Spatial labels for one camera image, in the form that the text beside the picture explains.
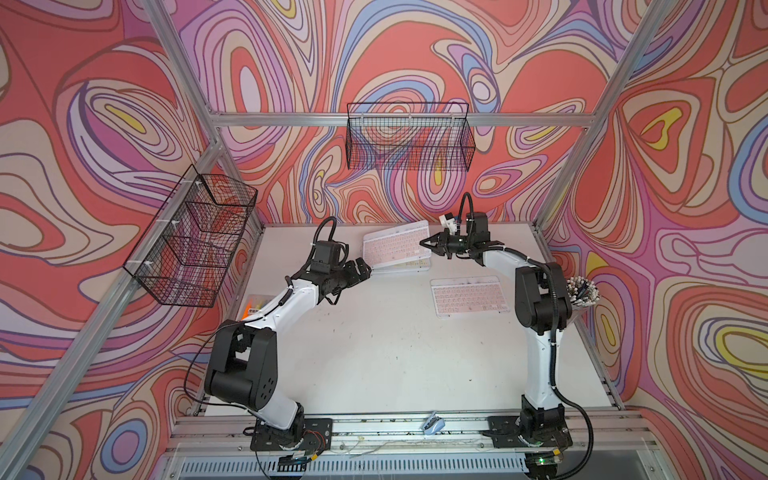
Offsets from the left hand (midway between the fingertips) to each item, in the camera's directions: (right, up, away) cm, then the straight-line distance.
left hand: (365, 274), depth 89 cm
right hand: (+18, +8, +7) cm, 21 cm away
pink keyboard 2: (+34, -8, +9) cm, 36 cm away
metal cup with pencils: (+62, -5, -7) cm, 62 cm away
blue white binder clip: (+18, -37, -16) cm, 44 cm away
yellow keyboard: (+18, +2, +15) cm, 24 cm away
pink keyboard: (+9, +9, +11) cm, 17 cm away
